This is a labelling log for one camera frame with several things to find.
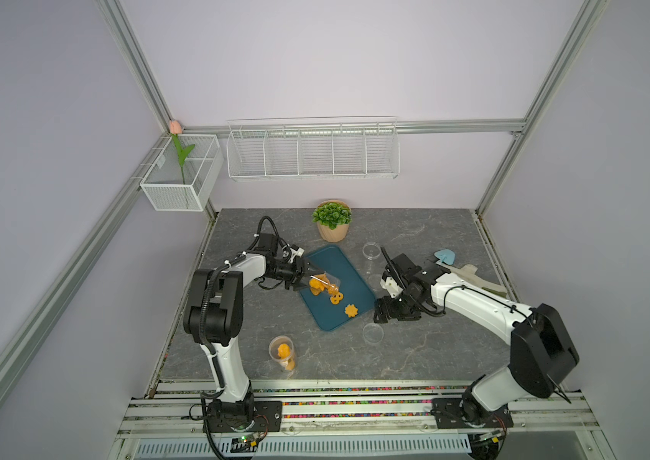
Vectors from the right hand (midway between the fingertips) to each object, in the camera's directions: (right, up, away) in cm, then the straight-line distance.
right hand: (385, 316), depth 84 cm
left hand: (-20, +11, +5) cm, 23 cm away
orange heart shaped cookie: (-21, +8, +6) cm, 23 cm away
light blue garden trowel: (+26, +17, +21) cm, 37 cm away
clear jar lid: (-3, -6, +4) cm, 8 cm away
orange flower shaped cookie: (-10, 0, +7) cm, 12 cm away
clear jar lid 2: (-1, +8, +15) cm, 17 cm away
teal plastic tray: (-8, +4, +13) cm, 16 cm away
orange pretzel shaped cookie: (-15, +3, +12) cm, 19 cm away
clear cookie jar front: (-30, -8, -6) cm, 32 cm away
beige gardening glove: (+33, +10, +17) cm, 38 cm away
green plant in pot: (-16, +31, +15) cm, 38 cm away
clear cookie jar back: (-16, +9, +7) cm, 20 cm away
